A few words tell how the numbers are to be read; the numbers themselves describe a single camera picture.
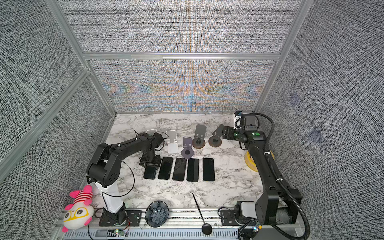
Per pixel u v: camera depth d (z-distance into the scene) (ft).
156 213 2.44
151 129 3.09
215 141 3.30
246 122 1.97
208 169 2.97
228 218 2.40
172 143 3.21
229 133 2.34
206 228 2.30
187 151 3.20
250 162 2.88
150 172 2.79
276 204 1.29
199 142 3.31
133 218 2.40
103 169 1.62
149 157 2.56
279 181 1.36
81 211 2.27
